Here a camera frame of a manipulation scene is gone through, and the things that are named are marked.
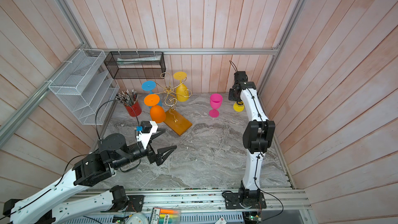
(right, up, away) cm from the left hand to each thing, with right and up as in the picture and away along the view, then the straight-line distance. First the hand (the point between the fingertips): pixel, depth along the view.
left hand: (169, 142), depth 57 cm
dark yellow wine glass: (+2, +21, +30) cm, 37 cm away
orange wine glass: (-10, +11, +21) cm, 25 cm away
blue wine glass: (-14, +25, +21) cm, 35 cm away
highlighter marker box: (-4, -36, +11) cm, 38 cm away
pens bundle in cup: (-33, +20, +37) cm, 53 cm away
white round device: (-16, -37, +11) cm, 42 cm away
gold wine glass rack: (-5, +5, +46) cm, 46 cm away
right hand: (+35, +21, +38) cm, 55 cm away
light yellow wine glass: (+40, +13, +48) cm, 64 cm away
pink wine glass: (+23, +18, +39) cm, 49 cm away
